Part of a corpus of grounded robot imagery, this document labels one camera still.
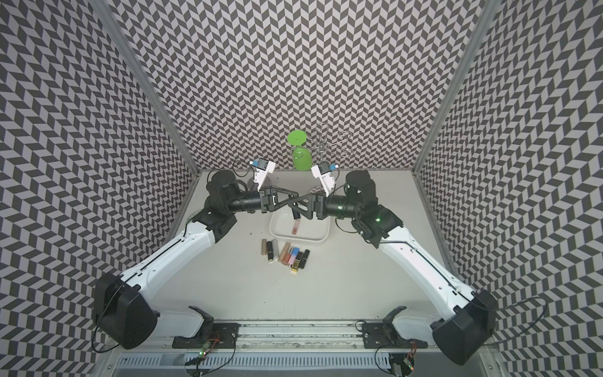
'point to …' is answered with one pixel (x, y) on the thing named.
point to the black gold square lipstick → (294, 269)
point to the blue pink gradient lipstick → (294, 256)
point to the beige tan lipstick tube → (284, 251)
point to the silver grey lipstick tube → (275, 248)
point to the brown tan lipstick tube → (264, 247)
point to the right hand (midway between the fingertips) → (296, 207)
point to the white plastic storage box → (308, 230)
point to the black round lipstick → (305, 258)
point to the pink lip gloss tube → (295, 227)
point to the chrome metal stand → (321, 143)
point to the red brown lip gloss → (287, 256)
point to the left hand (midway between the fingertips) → (296, 199)
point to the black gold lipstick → (270, 250)
